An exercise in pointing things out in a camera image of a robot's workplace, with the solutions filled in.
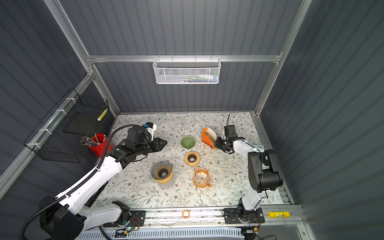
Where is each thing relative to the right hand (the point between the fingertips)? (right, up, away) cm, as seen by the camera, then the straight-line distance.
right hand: (218, 144), depth 96 cm
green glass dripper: (-20, +1, +2) cm, 20 cm away
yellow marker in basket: (-67, +18, -14) cm, 71 cm away
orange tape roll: (-20, -33, -24) cm, 45 cm away
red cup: (-70, -1, -8) cm, 71 cm away
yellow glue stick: (+27, -32, -23) cm, 48 cm away
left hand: (-30, +3, -19) cm, 36 cm away
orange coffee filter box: (-6, +5, -2) cm, 8 cm away
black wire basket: (-79, +17, -17) cm, 82 cm away
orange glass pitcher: (-12, -18, -9) cm, 24 cm away
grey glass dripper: (-34, -12, -16) cm, 39 cm away
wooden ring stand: (-17, -9, -2) cm, 19 cm away
